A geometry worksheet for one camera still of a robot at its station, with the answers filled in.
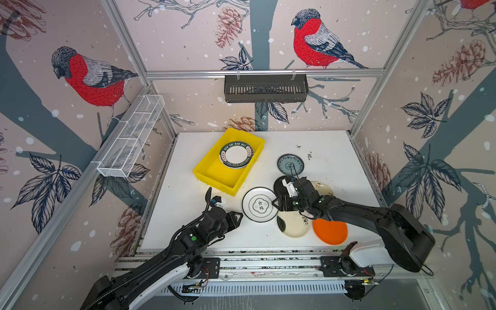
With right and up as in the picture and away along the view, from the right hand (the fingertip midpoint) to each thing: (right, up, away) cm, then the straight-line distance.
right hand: (277, 200), depth 86 cm
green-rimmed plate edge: (-21, +20, +21) cm, 36 cm away
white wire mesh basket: (-61, +20, -15) cm, 66 cm away
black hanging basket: (-4, +57, +18) cm, 60 cm away
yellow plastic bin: (-35, +12, +17) cm, 41 cm away
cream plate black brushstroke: (+7, -10, -2) cm, 12 cm away
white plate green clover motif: (-9, -3, +4) cm, 10 cm away
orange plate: (+24, -13, -5) cm, 27 cm away
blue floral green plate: (+10, +15, +20) cm, 27 cm away
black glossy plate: (+2, +4, +7) cm, 8 cm away
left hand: (-15, -4, -6) cm, 16 cm away
